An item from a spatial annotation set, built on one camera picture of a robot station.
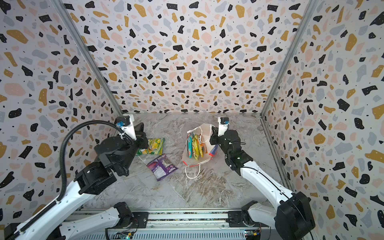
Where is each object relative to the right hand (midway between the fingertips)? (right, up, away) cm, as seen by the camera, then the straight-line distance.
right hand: (211, 124), depth 76 cm
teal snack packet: (-12, -12, +12) cm, 20 cm away
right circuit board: (+19, -53, -5) cm, 57 cm away
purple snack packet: (-29, -25, +13) cm, 41 cm away
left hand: (-28, +1, -18) cm, 33 cm away
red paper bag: (-3, -3, +1) cm, 4 cm away
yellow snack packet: (-9, -13, +11) cm, 19 cm away
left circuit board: (-40, -52, -6) cm, 66 cm away
